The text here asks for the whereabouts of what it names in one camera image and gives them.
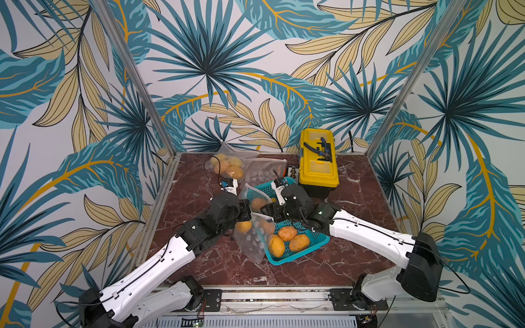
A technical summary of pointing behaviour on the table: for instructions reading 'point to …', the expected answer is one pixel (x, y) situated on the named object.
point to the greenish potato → (235, 161)
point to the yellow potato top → (234, 172)
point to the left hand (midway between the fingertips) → (249, 205)
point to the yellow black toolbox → (318, 170)
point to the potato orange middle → (287, 233)
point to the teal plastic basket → (316, 239)
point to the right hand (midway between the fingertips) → (269, 205)
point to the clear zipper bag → (229, 150)
